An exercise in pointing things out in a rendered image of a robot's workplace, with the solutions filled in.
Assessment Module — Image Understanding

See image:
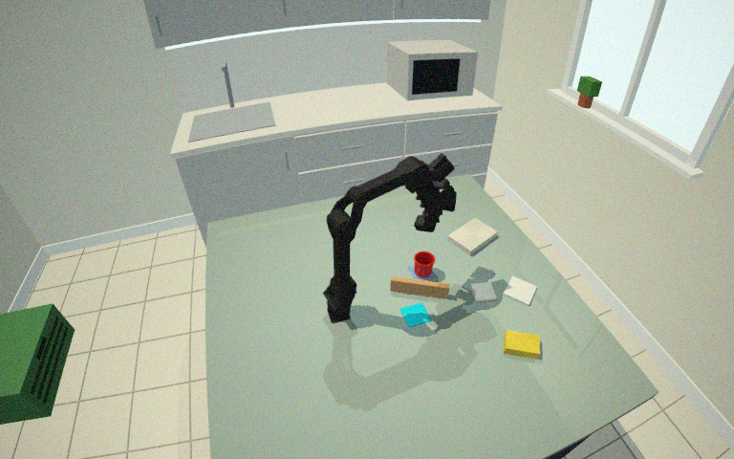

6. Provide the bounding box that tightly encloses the beige rectangular block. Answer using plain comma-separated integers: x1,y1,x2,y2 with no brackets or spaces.
447,217,497,255

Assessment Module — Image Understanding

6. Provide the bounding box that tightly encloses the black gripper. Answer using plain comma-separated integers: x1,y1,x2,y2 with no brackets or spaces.
414,179,450,232

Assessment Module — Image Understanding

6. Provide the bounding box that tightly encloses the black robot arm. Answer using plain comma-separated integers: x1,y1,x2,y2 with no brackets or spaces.
323,153,457,323

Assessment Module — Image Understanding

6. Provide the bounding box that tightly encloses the tan rectangular block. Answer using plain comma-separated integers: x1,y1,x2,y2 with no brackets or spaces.
390,276,450,298

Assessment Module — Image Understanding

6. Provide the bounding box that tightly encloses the yellow flat block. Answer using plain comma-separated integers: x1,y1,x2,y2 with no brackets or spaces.
504,330,540,359

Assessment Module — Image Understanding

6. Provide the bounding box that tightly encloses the white flat rectangular slab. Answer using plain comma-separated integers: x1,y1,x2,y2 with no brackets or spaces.
503,276,536,306

